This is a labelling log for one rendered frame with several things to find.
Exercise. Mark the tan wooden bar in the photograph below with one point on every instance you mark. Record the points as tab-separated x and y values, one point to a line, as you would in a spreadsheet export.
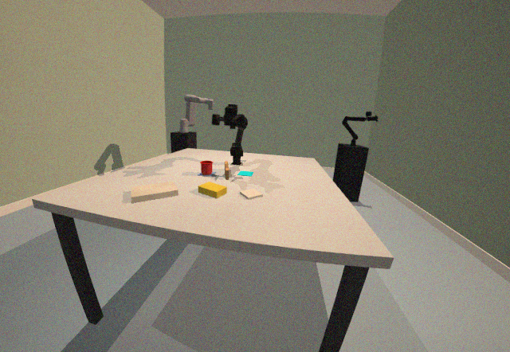
227	170

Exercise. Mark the red cup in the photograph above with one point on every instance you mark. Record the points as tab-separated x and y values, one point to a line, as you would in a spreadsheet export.
206	167

